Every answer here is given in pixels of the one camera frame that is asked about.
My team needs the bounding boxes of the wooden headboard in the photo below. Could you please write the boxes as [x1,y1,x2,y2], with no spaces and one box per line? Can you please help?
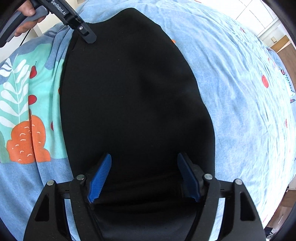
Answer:
[271,35,296,87]

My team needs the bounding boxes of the black pants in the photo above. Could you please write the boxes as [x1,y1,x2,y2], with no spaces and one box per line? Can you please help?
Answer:
[60,8,219,240]

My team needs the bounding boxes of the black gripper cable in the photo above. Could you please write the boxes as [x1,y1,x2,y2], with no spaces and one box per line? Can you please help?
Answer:
[19,29,32,47]

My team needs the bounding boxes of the blue patterned bed sheet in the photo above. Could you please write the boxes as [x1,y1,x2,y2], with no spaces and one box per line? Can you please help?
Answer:
[1,1,295,240]

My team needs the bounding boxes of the person's left hand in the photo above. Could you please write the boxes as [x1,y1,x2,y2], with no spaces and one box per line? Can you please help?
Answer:
[14,0,47,37]

